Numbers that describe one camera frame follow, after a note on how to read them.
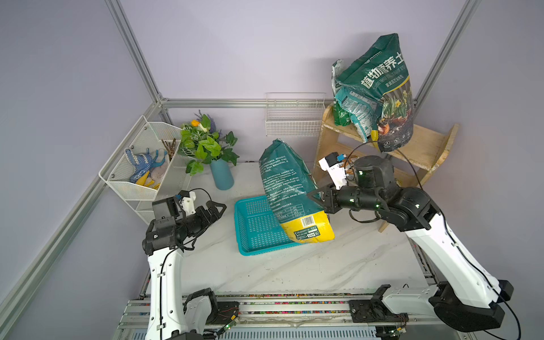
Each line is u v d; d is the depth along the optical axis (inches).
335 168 20.3
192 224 23.8
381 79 22.3
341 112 27.1
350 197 19.1
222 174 40.1
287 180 23.8
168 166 30.2
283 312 29.4
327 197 20.4
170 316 15.3
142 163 28.2
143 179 28.2
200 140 32.4
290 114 38.0
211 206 25.4
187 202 26.0
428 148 27.6
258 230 37.6
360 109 25.8
